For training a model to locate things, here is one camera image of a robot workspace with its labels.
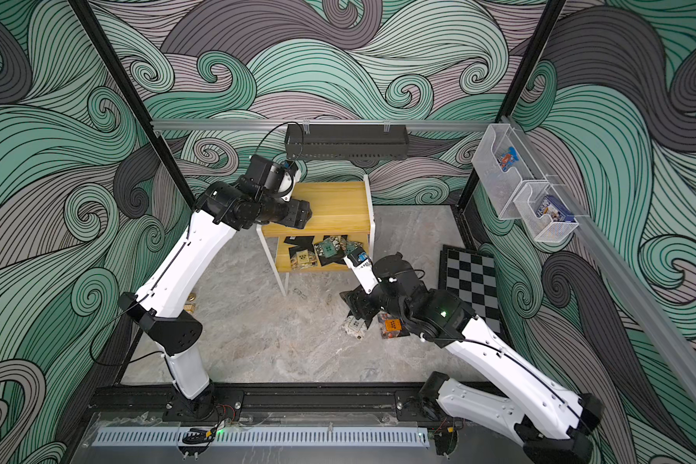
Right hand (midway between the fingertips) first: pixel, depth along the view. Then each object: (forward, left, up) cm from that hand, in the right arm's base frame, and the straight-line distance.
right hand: (358, 284), depth 68 cm
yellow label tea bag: (+13, +16, -9) cm, 23 cm away
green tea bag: (+19, +1, -10) cm, 21 cm away
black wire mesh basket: (+51, +2, +7) cm, 51 cm away
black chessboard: (+16, -39, -23) cm, 48 cm away
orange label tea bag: (0, -11, -26) cm, 28 cm away
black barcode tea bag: (+19, +17, -8) cm, 27 cm away
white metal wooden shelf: (+19, +4, +6) cm, 21 cm away
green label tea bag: (+18, +8, -8) cm, 21 cm away
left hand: (+17, +15, +9) cm, 24 cm away
